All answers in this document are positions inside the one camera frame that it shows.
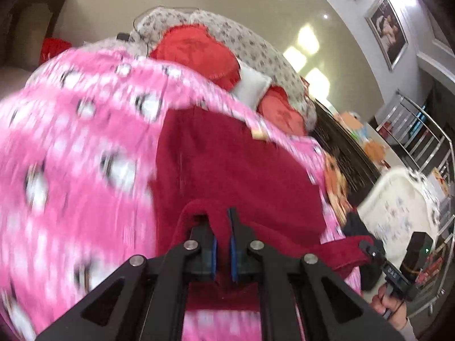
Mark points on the person's right hand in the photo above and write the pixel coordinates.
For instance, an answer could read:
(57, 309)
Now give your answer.
(394, 309)

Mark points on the black cloth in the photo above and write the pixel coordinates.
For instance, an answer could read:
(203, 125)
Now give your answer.
(355, 225)

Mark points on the pink penguin print blanket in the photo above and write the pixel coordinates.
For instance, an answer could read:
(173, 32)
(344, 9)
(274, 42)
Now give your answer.
(71, 184)

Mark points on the large framed wall picture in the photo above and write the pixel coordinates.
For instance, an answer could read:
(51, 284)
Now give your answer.
(387, 28)

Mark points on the metal stair railing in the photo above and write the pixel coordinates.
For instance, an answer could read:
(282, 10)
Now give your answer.
(416, 103)

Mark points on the dark carved wooden headboard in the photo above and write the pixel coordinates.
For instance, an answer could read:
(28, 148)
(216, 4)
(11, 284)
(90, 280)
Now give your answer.
(341, 149)

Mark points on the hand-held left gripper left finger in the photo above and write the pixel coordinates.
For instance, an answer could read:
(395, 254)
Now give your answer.
(214, 255)

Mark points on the black charger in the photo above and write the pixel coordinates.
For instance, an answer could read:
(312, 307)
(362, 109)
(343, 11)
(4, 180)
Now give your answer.
(123, 37)

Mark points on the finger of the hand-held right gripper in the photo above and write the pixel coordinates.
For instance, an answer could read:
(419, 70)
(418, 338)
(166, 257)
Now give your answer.
(371, 250)

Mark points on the orange printed cloth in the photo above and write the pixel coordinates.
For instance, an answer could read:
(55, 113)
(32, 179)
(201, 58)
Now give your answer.
(336, 184)

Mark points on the large red heart cushion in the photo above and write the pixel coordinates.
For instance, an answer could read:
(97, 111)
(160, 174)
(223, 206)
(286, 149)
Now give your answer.
(192, 49)

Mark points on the small red heart cushion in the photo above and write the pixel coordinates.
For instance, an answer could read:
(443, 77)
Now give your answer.
(284, 113)

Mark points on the maroon knit sweater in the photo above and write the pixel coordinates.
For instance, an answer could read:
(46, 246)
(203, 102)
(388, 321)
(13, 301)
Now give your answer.
(231, 167)

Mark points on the red plastic bag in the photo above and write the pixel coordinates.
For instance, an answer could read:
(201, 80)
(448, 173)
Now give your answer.
(53, 51)

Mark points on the orange bag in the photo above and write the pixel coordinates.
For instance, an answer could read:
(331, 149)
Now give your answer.
(375, 151)

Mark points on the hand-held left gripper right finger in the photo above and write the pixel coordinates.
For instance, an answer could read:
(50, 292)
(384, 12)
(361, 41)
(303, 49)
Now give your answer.
(233, 255)

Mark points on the white pillow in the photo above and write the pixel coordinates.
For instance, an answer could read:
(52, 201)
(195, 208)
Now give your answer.
(250, 85)

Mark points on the person's right forearm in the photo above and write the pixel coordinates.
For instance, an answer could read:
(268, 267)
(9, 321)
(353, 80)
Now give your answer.
(405, 334)

